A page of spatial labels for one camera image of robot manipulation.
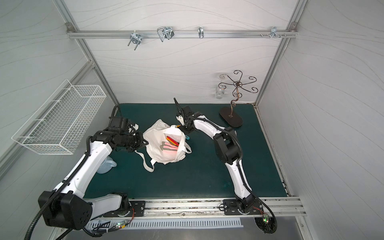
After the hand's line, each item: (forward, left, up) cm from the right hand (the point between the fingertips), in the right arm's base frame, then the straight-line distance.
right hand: (184, 129), depth 99 cm
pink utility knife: (-12, +11, 0) cm, 16 cm away
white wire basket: (-19, +54, +27) cm, 64 cm away
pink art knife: (-15, +11, +1) cm, 19 cm away
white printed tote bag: (-9, +17, +5) cm, 19 cm away
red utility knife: (-9, +5, -3) cm, 10 cm away
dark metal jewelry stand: (+12, -37, -5) cm, 39 cm away
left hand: (-19, +16, +13) cm, 28 cm away
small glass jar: (+22, -24, +14) cm, 35 cm away
